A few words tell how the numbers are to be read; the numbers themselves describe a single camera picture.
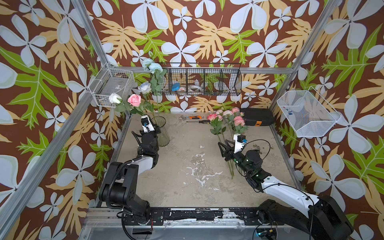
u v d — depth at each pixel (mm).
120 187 458
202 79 938
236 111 1126
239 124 1045
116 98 676
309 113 820
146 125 698
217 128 1080
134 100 636
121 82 912
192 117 1187
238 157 689
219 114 1131
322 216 402
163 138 1031
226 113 1113
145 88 784
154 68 797
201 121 1140
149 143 651
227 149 699
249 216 746
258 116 1147
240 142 665
